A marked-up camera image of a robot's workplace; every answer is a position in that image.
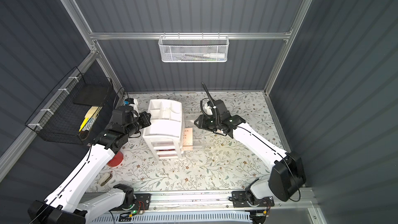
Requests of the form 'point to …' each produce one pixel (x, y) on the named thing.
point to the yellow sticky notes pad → (91, 111)
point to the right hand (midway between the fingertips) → (198, 123)
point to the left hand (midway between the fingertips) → (151, 115)
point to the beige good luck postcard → (187, 139)
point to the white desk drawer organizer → (164, 130)
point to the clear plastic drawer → (198, 134)
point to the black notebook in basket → (92, 94)
